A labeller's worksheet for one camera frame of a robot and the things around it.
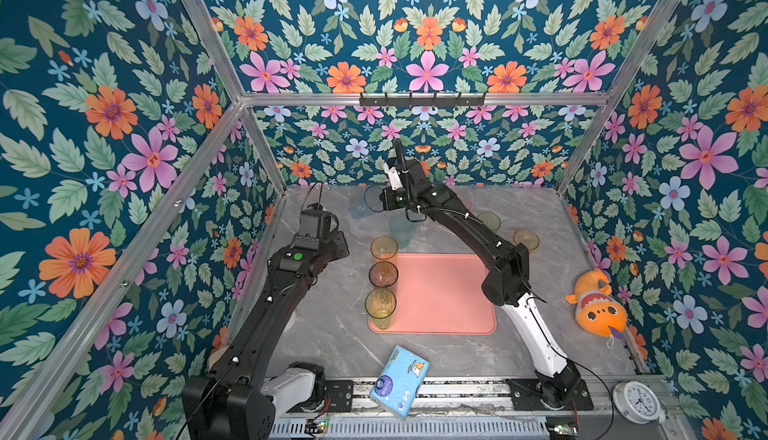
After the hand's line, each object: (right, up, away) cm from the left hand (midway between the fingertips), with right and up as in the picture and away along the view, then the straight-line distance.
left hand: (344, 234), depth 78 cm
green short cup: (+46, +4, +26) cm, 54 cm away
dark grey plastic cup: (+10, -12, +8) cm, 18 cm away
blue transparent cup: (+7, +9, +4) cm, 12 cm away
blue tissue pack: (+15, -35, -8) cm, 39 cm away
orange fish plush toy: (+68, -20, +1) cm, 71 cm away
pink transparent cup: (+41, +11, +41) cm, 59 cm away
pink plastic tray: (+27, -19, +13) cm, 36 cm away
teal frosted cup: (+15, +2, +15) cm, 21 cm away
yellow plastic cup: (+10, -5, +10) cm, 15 cm away
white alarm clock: (+72, -39, -9) cm, 82 cm away
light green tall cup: (+9, -20, +4) cm, 22 cm away
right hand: (+9, +12, +13) cm, 19 cm away
